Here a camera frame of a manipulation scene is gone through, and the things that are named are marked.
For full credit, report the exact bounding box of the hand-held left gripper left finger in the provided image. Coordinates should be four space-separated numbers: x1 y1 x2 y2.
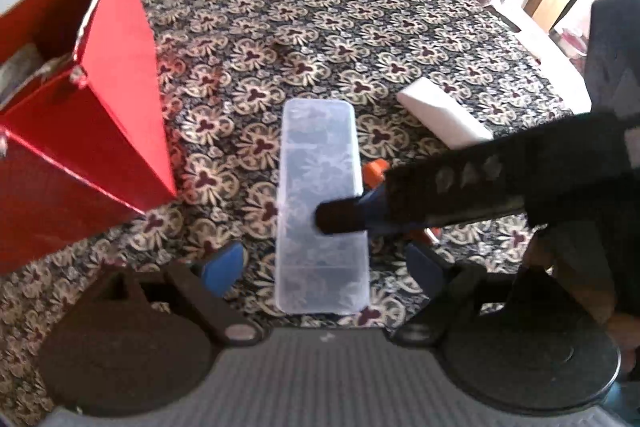
85 241 266 350

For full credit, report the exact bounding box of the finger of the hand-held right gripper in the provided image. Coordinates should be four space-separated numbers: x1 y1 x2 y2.
314 119 532 238
365 216 501 239

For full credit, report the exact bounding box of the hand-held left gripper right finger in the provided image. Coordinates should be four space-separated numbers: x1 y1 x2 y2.
392 242 608 348

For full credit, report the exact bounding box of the orange plastic tool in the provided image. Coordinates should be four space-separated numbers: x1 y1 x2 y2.
363 158 442 244

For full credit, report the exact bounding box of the clear plastic case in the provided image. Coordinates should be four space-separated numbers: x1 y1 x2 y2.
273 98 372 316

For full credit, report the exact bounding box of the red cardboard box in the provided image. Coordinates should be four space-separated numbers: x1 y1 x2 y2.
0 0 179 276

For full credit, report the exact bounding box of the person's right hand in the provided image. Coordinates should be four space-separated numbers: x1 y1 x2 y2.
525 231 623 335

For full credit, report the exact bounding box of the white rectangular box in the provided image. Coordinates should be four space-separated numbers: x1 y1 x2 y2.
397 76 494 148

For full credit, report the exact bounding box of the floral patterned tablecloth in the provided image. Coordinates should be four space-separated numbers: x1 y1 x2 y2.
0 0 577 360

